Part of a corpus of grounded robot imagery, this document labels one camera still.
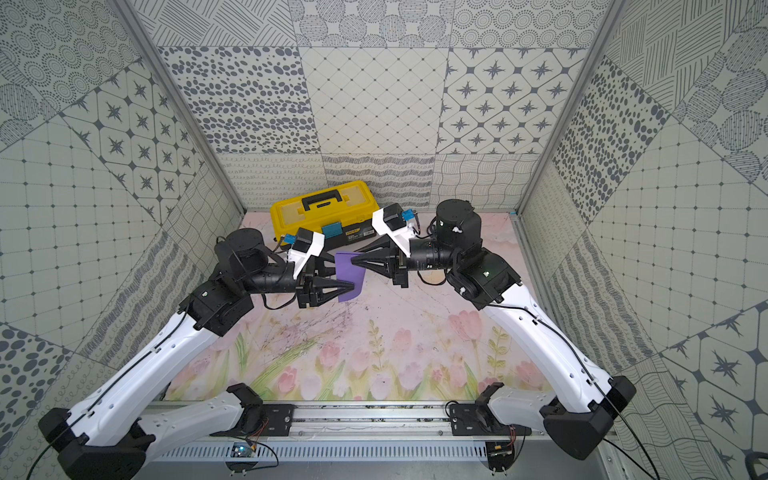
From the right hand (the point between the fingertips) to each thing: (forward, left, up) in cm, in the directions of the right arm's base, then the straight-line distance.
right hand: (356, 259), depth 55 cm
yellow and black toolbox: (+37, +11, -25) cm, 46 cm away
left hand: (0, +1, -2) cm, 3 cm away
